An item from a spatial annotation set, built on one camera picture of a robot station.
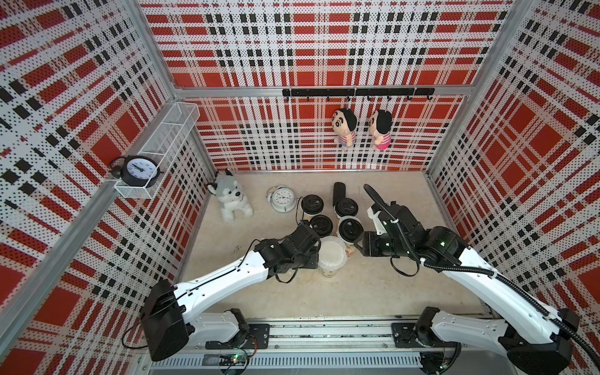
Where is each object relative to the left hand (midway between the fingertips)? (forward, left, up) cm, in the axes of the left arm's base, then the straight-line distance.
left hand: (317, 257), depth 78 cm
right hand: (-1, -14, +11) cm, 18 cm away
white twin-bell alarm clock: (+32, +16, -10) cm, 37 cm away
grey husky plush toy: (+25, +35, +4) cm, 43 cm away
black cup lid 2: (+10, -2, +5) cm, 11 cm away
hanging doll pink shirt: (+48, -26, +19) cm, 58 cm away
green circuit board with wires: (-28, +26, -12) cm, 40 cm away
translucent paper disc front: (0, -5, +2) cm, 6 cm away
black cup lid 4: (+7, -11, +5) cm, 15 cm away
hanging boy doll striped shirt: (+47, -11, +21) cm, 53 cm away
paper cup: (-5, -4, +3) cm, 7 cm away
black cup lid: (+19, +2, +5) cm, 19 cm away
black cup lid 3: (+18, -11, +4) cm, 21 cm away
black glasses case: (+38, -11, -12) cm, 41 cm away
